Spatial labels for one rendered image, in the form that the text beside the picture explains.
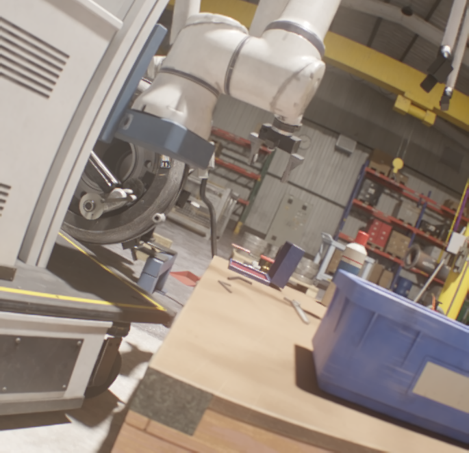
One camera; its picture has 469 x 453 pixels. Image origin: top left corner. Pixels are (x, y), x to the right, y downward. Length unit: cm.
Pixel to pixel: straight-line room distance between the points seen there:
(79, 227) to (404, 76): 1236
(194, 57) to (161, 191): 94
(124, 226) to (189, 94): 100
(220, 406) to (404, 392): 21
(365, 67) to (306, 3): 1236
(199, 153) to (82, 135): 26
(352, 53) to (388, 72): 120
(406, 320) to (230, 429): 20
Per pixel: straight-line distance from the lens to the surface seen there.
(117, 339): 111
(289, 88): 93
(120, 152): 268
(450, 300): 465
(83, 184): 205
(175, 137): 91
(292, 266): 114
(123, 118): 101
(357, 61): 1343
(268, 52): 96
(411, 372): 48
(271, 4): 132
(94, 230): 189
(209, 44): 99
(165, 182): 183
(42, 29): 76
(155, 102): 95
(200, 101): 97
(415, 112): 1342
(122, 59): 99
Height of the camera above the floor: 60
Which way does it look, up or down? 1 degrees down
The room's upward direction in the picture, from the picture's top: 24 degrees clockwise
